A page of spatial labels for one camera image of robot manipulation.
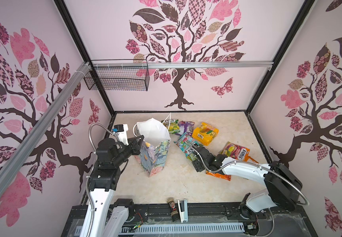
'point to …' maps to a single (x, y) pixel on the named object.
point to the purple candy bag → (184, 127)
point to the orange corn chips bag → (225, 176)
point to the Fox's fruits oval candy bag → (236, 151)
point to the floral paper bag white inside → (154, 149)
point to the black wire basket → (118, 74)
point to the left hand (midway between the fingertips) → (144, 139)
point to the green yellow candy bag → (172, 125)
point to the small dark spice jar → (174, 213)
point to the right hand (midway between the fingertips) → (198, 158)
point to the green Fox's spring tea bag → (187, 143)
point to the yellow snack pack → (205, 133)
